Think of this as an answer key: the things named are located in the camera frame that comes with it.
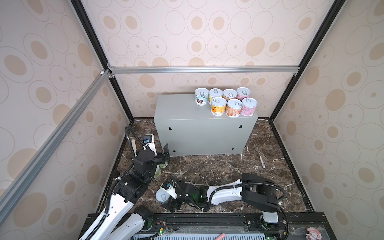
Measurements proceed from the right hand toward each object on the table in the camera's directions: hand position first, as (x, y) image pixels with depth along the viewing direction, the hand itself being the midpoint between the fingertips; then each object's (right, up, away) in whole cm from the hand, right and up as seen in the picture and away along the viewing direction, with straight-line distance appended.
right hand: (166, 197), depth 77 cm
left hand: (0, +29, -8) cm, 30 cm away
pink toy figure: (+70, -13, -9) cm, 72 cm away
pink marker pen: (+27, -15, -8) cm, 32 cm away
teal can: (-2, +1, -1) cm, 2 cm away
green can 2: (-6, +11, +9) cm, 15 cm away
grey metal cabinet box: (+13, +35, +1) cm, 38 cm away
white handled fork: (+58, +14, +17) cm, 62 cm away
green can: (-4, +13, +15) cm, 20 cm away
